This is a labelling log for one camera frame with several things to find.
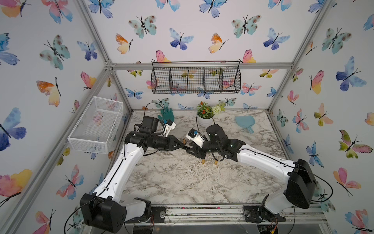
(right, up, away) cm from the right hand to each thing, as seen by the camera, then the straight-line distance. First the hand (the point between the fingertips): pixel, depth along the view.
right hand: (190, 145), depth 75 cm
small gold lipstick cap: (+8, -12, +16) cm, 22 cm away
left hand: (-4, +1, -3) cm, 5 cm away
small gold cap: (+16, -13, +16) cm, 26 cm away
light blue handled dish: (+43, +13, +40) cm, 61 cm away
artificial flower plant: (+10, +19, +21) cm, 30 cm away
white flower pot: (+11, +12, +35) cm, 38 cm away
